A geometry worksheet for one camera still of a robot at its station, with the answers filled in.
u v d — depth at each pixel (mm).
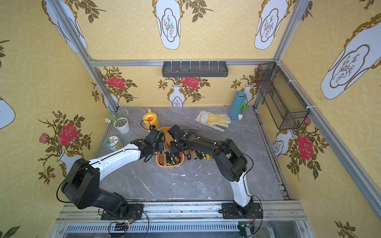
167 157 901
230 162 500
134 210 730
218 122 1098
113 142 921
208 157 923
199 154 941
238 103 1007
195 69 923
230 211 735
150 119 1035
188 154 924
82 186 433
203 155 921
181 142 672
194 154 920
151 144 675
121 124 1004
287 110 730
